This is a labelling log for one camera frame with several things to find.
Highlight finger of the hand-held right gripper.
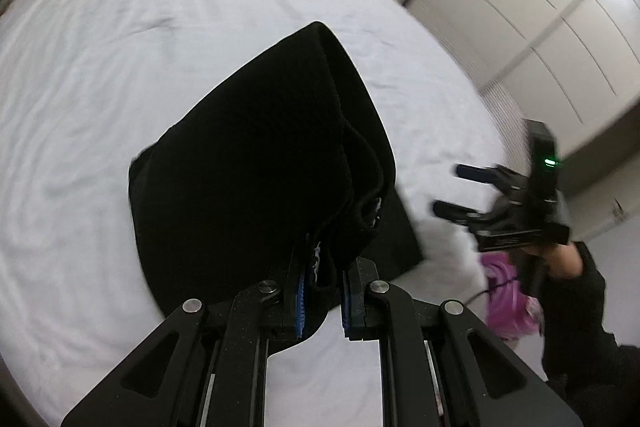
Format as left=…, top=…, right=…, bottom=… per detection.
left=432, top=200, right=501, bottom=230
left=454, top=163, right=531, bottom=195

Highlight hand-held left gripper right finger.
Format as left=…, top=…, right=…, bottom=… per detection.
left=340, top=257, right=587, bottom=427

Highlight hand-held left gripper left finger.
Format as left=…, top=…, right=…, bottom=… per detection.
left=60, top=232, right=322, bottom=427

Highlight black pants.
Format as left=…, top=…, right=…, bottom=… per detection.
left=127, top=21, right=427, bottom=354

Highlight person's right forearm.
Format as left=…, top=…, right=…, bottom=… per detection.
left=537, top=243, right=640, bottom=390

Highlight person's right hand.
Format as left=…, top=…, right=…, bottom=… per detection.
left=544, top=242, right=585, bottom=281

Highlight pink bag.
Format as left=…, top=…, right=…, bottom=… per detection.
left=481, top=252, right=545, bottom=341

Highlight white wardrobe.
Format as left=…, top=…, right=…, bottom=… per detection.
left=305, top=0, right=640, bottom=253

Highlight white bed duvet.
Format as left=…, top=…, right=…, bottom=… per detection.
left=0, top=0, right=512, bottom=427

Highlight black cable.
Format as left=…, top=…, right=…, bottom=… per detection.
left=464, top=274, right=522, bottom=309

